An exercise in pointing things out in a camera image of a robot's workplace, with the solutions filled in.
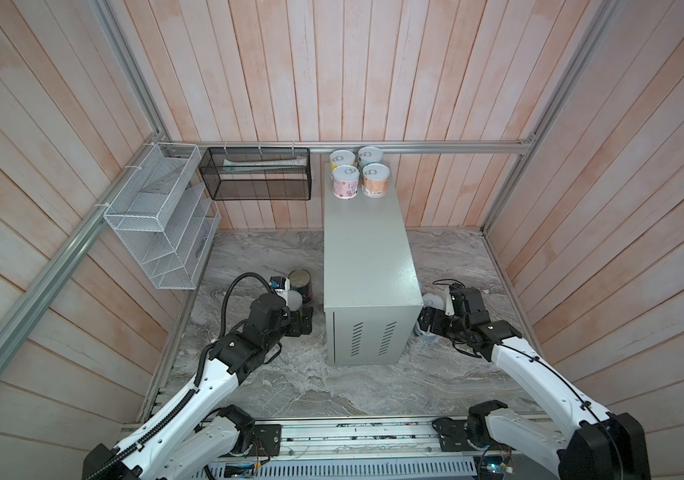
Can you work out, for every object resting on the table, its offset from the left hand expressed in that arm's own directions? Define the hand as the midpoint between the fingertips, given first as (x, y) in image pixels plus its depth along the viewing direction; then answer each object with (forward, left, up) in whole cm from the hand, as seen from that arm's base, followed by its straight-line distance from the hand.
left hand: (297, 314), depth 78 cm
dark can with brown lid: (+15, +1, -6) cm, 17 cm away
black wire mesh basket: (+52, +18, +8) cm, 55 cm away
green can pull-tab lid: (+10, -41, -10) cm, 44 cm away
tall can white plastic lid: (+10, +2, -9) cm, 13 cm away
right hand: (+3, -38, -7) cm, 39 cm away
